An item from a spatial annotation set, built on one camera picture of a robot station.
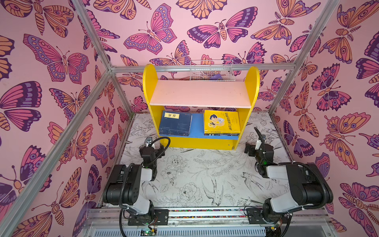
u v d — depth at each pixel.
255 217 0.73
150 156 0.73
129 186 0.45
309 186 0.45
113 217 0.73
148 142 0.79
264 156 0.70
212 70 0.93
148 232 0.72
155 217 0.73
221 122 0.87
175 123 0.88
